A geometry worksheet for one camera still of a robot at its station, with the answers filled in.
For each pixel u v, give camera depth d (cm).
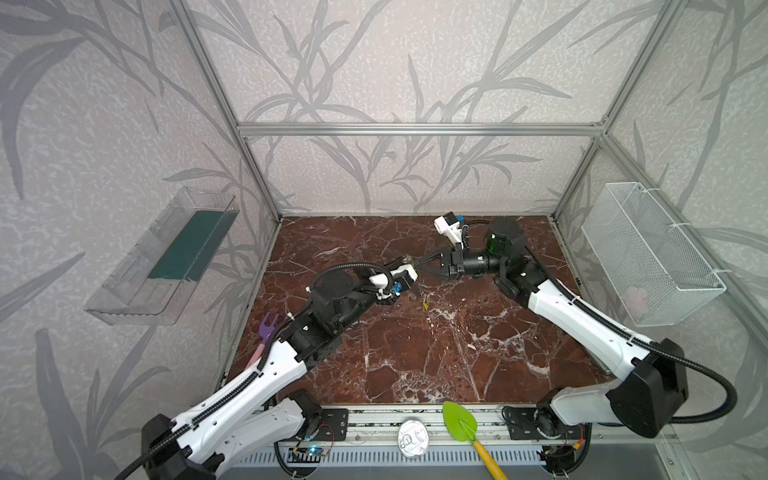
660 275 62
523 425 73
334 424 74
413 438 68
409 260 65
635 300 72
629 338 43
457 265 58
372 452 71
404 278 52
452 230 64
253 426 54
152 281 64
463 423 72
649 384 39
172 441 38
